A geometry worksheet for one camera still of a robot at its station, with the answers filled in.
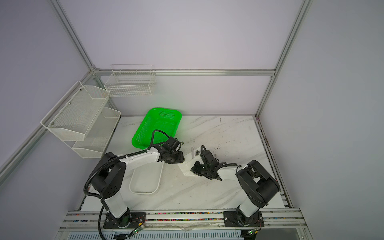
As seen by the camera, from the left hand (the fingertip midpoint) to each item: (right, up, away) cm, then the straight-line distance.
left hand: (180, 160), depth 91 cm
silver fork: (+7, +5, +9) cm, 13 cm away
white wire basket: (-33, +51, +5) cm, 61 cm away
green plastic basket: (-13, +26, +24) cm, 38 cm away
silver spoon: (+10, +4, +7) cm, 13 cm away
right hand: (+6, -5, -2) cm, 8 cm away
